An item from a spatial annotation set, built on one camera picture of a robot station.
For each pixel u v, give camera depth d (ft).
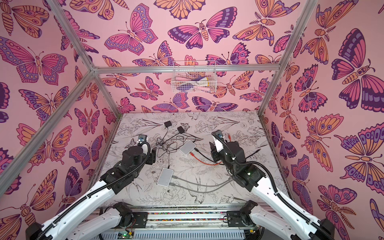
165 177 2.85
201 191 2.73
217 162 2.62
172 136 3.48
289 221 1.38
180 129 3.59
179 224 2.39
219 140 1.89
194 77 3.16
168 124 3.71
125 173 1.81
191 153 3.19
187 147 3.28
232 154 1.61
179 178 2.88
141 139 2.09
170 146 3.31
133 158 1.80
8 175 1.64
